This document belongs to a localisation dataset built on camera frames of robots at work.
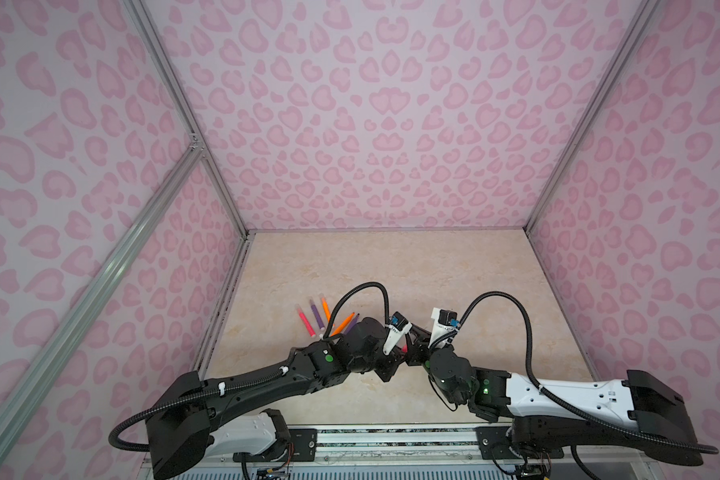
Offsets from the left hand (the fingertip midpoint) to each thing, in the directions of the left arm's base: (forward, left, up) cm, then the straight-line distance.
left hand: (407, 347), depth 74 cm
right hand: (+3, +2, +3) cm, 4 cm away
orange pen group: (+19, +23, -15) cm, 34 cm away
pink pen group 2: (+15, +30, -15) cm, 36 cm away
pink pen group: (-1, +1, +3) cm, 3 cm away
